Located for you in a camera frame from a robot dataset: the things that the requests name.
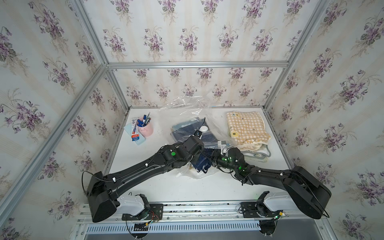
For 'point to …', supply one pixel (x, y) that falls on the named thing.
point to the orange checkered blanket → (248, 131)
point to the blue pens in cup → (146, 119)
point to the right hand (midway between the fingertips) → (204, 155)
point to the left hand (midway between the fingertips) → (196, 150)
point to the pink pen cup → (147, 130)
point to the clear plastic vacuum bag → (188, 116)
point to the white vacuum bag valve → (203, 128)
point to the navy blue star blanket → (181, 130)
